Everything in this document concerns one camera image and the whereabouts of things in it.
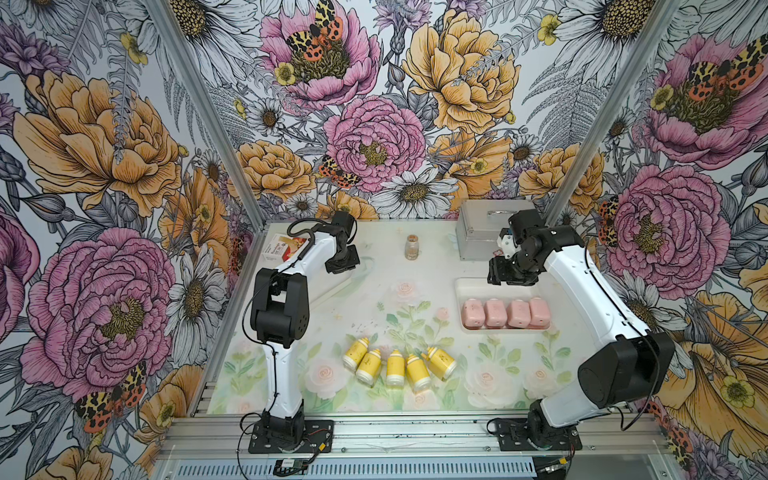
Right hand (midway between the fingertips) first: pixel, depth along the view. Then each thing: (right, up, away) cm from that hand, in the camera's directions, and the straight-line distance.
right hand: (500, 285), depth 80 cm
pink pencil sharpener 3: (+9, -10, +9) cm, 15 cm away
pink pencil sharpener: (-5, -10, +9) cm, 14 cm away
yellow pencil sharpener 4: (-22, -22, -3) cm, 31 cm away
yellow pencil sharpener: (-38, -18, 0) cm, 42 cm away
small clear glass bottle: (-22, +10, +26) cm, 35 cm away
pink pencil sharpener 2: (+1, -9, +8) cm, 12 cm away
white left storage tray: (-51, -1, +14) cm, 53 cm away
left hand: (-43, +2, +17) cm, 46 cm away
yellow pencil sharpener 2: (-34, -21, -2) cm, 40 cm away
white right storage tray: (+1, -4, +23) cm, 23 cm away
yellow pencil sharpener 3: (-28, -22, -1) cm, 35 cm away
